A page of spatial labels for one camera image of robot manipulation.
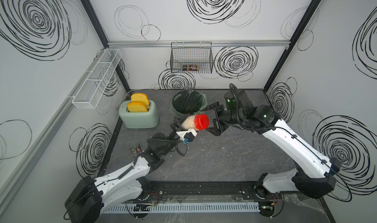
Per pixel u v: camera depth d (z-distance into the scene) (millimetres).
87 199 397
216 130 558
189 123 625
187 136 563
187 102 913
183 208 962
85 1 727
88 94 721
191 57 984
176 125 618
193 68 886
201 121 591
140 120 910
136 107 841
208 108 559
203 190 756
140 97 874
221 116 552
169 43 904
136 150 867
